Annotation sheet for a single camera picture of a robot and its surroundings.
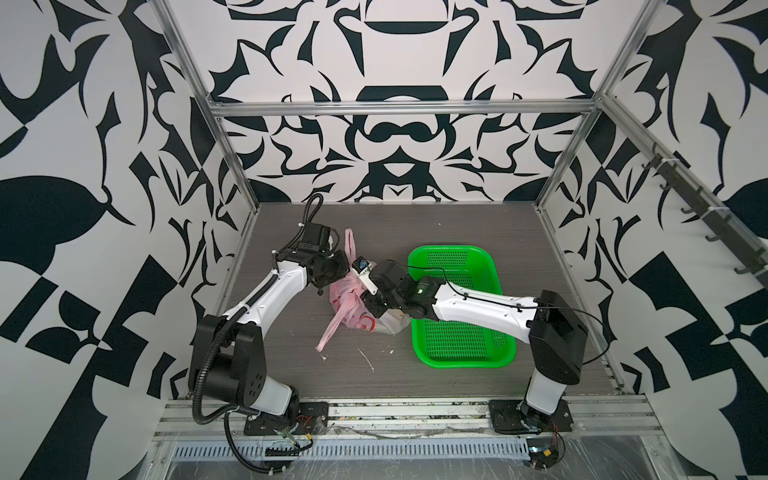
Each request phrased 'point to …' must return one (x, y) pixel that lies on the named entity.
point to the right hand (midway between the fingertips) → (365, 290)
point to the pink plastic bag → (347, 303)
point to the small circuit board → (543, 452)
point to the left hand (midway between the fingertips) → (350, 263)
